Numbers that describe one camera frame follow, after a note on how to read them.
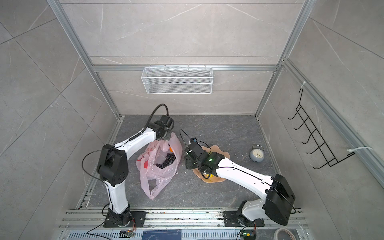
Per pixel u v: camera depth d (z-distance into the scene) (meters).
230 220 0.73
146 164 0.81
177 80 1.00
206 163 0.55
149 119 0.68
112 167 0.50
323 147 0.63
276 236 0.67
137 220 0.73
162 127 0.71
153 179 0.80
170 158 0.90
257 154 0.93
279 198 0.40
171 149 0.81
